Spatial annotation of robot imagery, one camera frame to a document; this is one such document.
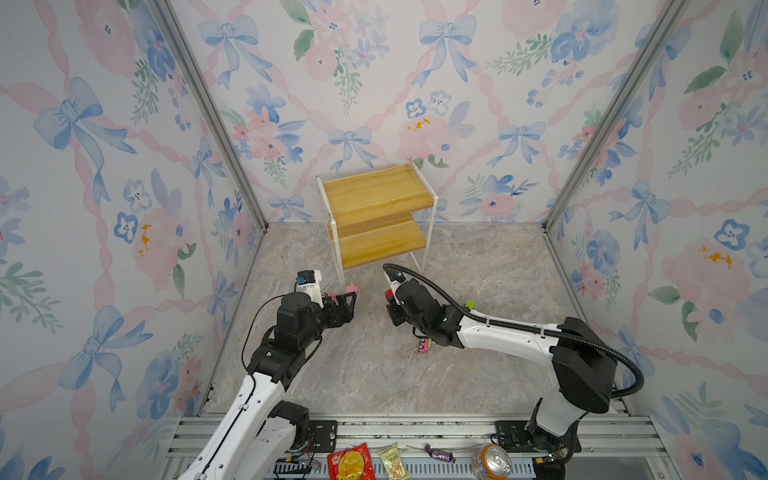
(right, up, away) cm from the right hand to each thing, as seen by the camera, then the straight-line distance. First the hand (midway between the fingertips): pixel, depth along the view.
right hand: (390, 293), depth 84 cm
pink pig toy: (-13, 0, +16) cm, 20 cm away
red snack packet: (-9, -38, -14) cm, 42 cm away
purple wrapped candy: (+12, -37, -13) cm, 41 cm away
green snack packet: (+1, -38, -15) cm, 41 cm away
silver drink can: (+21, -32, -23) cm, 44 cm away
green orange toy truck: (+26, -5, +11) cm, 29 cm away
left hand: (-12, +1, -8) cm, 14 cm away
